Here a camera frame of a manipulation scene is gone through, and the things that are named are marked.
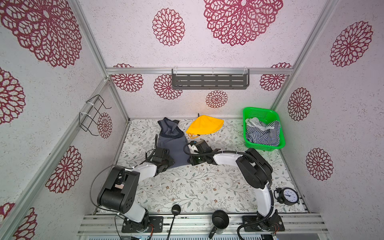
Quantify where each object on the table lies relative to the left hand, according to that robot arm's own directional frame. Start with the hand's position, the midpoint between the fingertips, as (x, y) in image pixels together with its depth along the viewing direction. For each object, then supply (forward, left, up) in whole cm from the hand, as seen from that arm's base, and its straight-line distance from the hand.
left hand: (173, 161), depth 96 cm
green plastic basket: (+38, -70, +2) cm, 79 cm away
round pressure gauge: (-21, -63, +2) cm, 67 cm away
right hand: (+1, -9, 0) cm, 9 cm away
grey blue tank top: (+19, +3, +1) cm, 19 cm away
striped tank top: (+25, -68, -3) cm, 73 cm away
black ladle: (-28, -4, +1) cm, 29 cm away
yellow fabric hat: (+32, -21, 0) cm, 38 cm away
